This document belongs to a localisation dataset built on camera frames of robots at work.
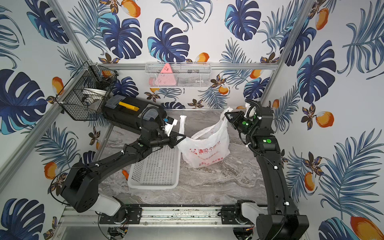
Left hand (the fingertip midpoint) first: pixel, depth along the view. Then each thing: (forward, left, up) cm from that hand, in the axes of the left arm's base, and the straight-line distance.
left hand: (185, 134), depth 77 cm
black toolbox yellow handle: (+20, +37, -8) cm, 42 cm away
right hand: (+5, -19, +13) cm, 23 cm away
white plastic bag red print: (-5, -12, -3) cm, 13 cm away
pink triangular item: (+33, +14, +11) cm, 38 cm away
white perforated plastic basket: (-11, +14, -23) cm, 29 cm away
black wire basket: (+16, +58, +7) cm, 60 cm away
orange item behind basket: (-15, +33, -21) cm, 42 cm away
